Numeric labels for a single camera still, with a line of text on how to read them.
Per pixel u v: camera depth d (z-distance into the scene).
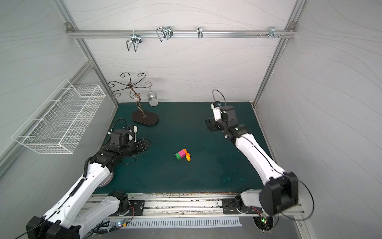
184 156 0.91
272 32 0.77
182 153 0.90
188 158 0.89
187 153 0.91
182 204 0.75
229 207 0.73
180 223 0.70
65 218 0.39
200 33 0.78
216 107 0.69
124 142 0.60
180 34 0.78
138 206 0.73
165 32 0.76
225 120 0.60
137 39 0.78
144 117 1.11
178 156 0.89
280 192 0.40
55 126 0.67
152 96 0.95
